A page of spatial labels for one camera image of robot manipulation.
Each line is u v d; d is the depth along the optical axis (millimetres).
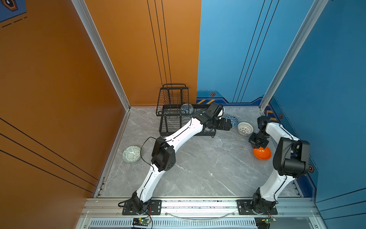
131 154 915
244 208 725
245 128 1050
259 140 793
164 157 551
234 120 1079
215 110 676
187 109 1145
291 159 497
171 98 1172
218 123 751
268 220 698
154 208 731
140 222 706
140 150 925
